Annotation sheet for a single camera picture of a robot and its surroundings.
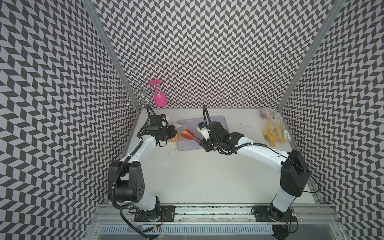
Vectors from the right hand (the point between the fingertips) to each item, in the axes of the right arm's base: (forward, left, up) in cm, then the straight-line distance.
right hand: (203, 143), depth 83 cm
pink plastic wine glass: (+31, +28, +6) cm, 42 cm away
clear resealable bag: (+7, -49, -3) cm, 50 cm away
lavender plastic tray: (+4, +11, -7) cm, 14 cm away
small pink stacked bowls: (+31, -46, -7) cm, 56 cm away
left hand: (+8, +15, 0) cm, 17 cm away
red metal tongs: (+6, +8, -3) cm, 10 cm away
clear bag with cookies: (+7, +15, -4) cm, 17 cm away
